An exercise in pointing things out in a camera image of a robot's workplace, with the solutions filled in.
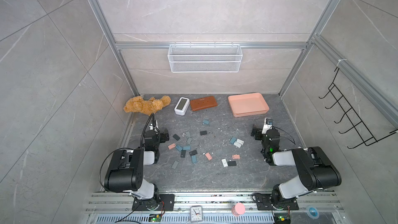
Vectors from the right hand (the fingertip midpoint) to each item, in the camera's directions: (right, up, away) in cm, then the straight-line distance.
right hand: (263, 125), depth 93 cm
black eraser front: (-21, -21, -6) cm, 30 cm away
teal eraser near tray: (-18, -9, +2) cm, 21 cm away
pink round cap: (-22, -33, -28) cm, 48 cm away
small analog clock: (-40, -38, -24) cm, 60 cm away
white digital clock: (-52, +12, +14) cm, 55 cm away
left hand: (-64, -1, +1) cm, 64 cm away
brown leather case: (-37, +14, +20) cm, 45 cm away
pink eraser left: (-56, -12, 0) cm, 58 cm away
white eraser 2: (-16, -12, 0) cm, 20 cm away
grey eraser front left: (-53, -21, -7) cm, 58 cm away
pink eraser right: (-19, -18, -5) cm, 26 cm away
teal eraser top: (-35, +1, +11) cm, 37 cm away
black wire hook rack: (+27, +4, -30) cm, 41 cm away
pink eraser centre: (-34, -17, -5) cm, 39 cm away
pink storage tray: (-7, +13, +21) cm, 26 cm away
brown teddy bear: (-73, +11, +7) cm, 75 cm away
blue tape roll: (+15, -39, -21) cm, 47 cm away
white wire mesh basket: (-36, +44, +8) cm, 57 cm away
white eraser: (-14, -10, +1) cm, 18 cm away
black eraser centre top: (-37, -5, +6) cm, 38 cm away
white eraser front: (-25, -20, -7) cm, 33 cm away
